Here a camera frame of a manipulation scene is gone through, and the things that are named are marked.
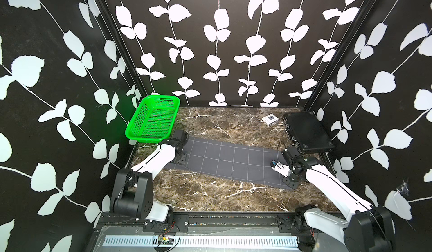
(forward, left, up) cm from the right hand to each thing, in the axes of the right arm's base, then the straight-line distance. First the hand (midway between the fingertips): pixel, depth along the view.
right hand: (290, 174), depth 83 cm
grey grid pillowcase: (+9, +29, -5) cm, 31 cm away
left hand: (+10, +59, +1) cm, 60 cm away
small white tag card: (+41, +2, -4) cm, 41 cm away
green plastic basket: (+41, +82, -5) cm, 92 cm away
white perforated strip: (-28, +65, -5) cm, 71 cm away
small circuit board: (-27, +59, -5) cm, 65 cm away
